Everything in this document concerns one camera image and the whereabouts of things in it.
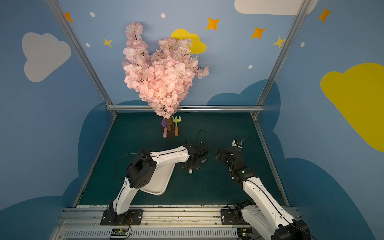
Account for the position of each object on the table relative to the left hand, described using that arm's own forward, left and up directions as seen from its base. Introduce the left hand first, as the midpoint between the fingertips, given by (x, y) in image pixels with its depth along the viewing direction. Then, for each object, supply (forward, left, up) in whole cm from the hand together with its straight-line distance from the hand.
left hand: (194, 165), depth 92 cm
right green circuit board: (-34, -26, -3) cm, 43 cm away
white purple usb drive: (-4, +2, 0) cm, 4 cm away
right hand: (+4, -18, +13) cm, 23 cm away
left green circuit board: (-35, +36, -2) cm, 50 cm away
